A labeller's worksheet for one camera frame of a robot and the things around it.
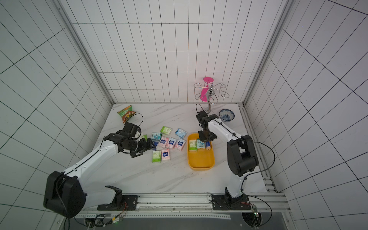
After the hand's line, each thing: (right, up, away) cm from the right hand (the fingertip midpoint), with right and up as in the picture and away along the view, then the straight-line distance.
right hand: (202, 139), depth 91 cm
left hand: (-33, -6, -10) cm, 35 cm away
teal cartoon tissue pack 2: (-1, -4, +1) cm, 4 cm away
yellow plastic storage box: (-1, -10, -1) cm, 10 cm away
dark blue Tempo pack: (+3, -3, -5) cm, 7 cm away
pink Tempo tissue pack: (-26, -2, +1) cm, 26 cm away
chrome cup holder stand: (+8, +27, +9) cm, 29 cm away
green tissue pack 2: (-29, -10, -4) cm, 31 cm away
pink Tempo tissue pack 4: (-23, -9, -4) cm, 25 cm away
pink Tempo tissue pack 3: (-15, -4, +1) cm, 15 cm away
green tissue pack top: (-25, +5, +9) cm, 27 cm away
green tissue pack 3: (-6, -5, +1) cm, 8 cm away
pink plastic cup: (+4, +31, +21) cm, 37 cm away
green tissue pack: (-33, +4, -15) cm, 36 cm away
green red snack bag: (-57, +17, +15) cm, 61 cm away
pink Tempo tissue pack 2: (-21, -3, +1) cm, 21 cm away
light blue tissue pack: (-14, +3, +7) cm, 16 cm away
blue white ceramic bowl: (+22, +16, +19) cm, 32 cm away
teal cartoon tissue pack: (-32, +1, +6) cm, 32 cm away
